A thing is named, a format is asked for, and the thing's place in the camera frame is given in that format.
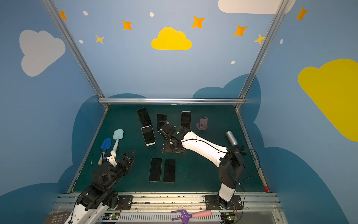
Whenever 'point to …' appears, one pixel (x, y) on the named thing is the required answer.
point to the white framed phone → (148, 134)
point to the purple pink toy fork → (186, 216)
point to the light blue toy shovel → (118, 134)
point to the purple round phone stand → (202, 125)
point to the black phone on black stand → (144, 116)
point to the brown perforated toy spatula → (57, 218)
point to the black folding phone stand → (144, 117)
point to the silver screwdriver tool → (232, 138)
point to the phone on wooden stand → (186, 116)
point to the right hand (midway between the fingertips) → (171, 148)
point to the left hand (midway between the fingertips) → (137, 156)
